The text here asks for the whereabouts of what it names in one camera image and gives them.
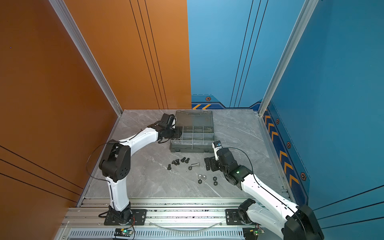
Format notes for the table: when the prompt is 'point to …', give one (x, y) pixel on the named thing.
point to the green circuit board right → (252, 233)
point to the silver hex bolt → (196, 164)
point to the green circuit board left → (123, 232)
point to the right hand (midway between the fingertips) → (211, 157)
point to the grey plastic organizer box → (198, 133)
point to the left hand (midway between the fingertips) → (181, 131)
